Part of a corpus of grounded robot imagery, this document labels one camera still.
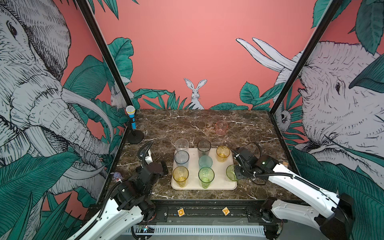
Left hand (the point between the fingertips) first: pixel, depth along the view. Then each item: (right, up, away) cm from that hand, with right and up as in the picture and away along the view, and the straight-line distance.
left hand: (158, 160), depth 73 cm
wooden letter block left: (+11, -27, +2) cm, 29 cm away
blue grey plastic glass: (+11, -1, +9) cm, 14 cm away
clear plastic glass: (+8, +4, +30) cm, 32 cm away
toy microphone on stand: (-24, +9, +30) cm, 40 cm away
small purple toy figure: (-25, -11, +9) cm, 29 cm away
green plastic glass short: (+37, -7, +2) cm, 37 cm away
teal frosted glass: (+24, -4, +16) cm, 29 cm away
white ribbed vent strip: (+22, -33, -3) cm, 40 cm away
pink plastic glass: (+38, +15, +37) cm, 55 cm away
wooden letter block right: (+34, -26, +2) cm, 43 cm away
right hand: (+40, -6, +4) cm, 40 cm away
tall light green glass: (+24, -8, +4) cm, 26 cm away
